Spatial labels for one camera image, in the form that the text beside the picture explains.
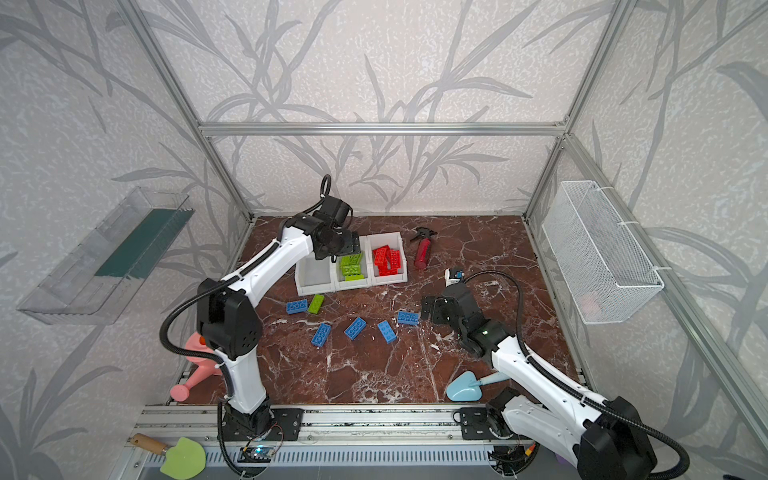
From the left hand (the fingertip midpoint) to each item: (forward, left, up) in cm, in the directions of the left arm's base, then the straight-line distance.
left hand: (352, 239), depth 90 cm
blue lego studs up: (-23, -11, -16) cm, 30 cm away
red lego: (+1, -8, -10) cm, 13 cm away
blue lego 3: (-22, -1, -15) cm, 27 cm away
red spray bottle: (+5, -22, -14) cm, 27 cm away
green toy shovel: (-54, +36, -17) cm, 67 cm away
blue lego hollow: (-19, -19, -16) cm, 31 cm away
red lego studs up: (-2, -10, -16) cm, 19 cm away
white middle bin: (-6, +6, -14) cm, 16 cm away
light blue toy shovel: (-38, -33, -15) cm, 52 cm away
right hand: (-15, -25, -3) cm, 30 cm away
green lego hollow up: (-1, +2, -16) cm, 16 cm away
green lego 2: (+3, +1, -16) cm, 16 cm away
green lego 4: (-5, +1, -15) cm, 15 cm away
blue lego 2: (-24, +8, -15) cm, 30 cm away
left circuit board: (-53, +19, -17) cm, 59 cm away
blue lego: (-15, +18, -16) cm, 28 cm away
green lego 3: (+2, +5, -17) cm, 18 cm away
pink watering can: (-35, +34, -10) cm, 50 cm away
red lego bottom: (+2, -13, -13) cm, 18 cm away
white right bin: (+10, -12, -13) cm, 21 cm away
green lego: (-13, +13, -17) cm, 25 cm away
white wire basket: (-23, -58, +19) cm, 65 cm away
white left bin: (-6, +13, -12) cm, 19 cm away
